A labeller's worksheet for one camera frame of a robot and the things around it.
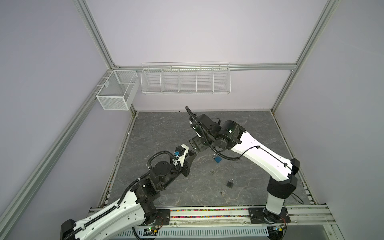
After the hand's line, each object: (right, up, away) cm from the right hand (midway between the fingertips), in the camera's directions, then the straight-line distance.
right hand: (199, 139), depth 69 cm
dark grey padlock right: (+18, -27, +15) cm, 35 cm away
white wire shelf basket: (-9, +38, +30) cm, 49 cm away
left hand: (-3, -7, -1) cm, 8 cm away
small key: (+8, -21, +20) cm, 30 cm away
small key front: (+13, -31, +11) cm, 35 cm away
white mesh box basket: (-55, +31, +33) cm, 71 cm away
